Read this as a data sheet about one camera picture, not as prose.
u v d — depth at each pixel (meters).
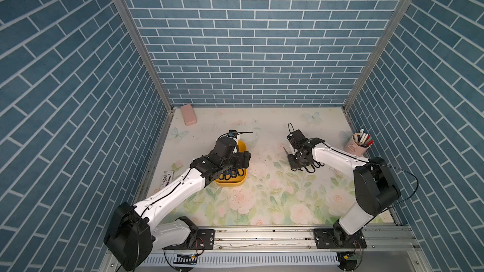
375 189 0.46
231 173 0.90
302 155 0.67
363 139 0.94
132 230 0.38
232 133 0.71
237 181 0.86
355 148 0.92
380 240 0.76
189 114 1.16
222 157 0.60
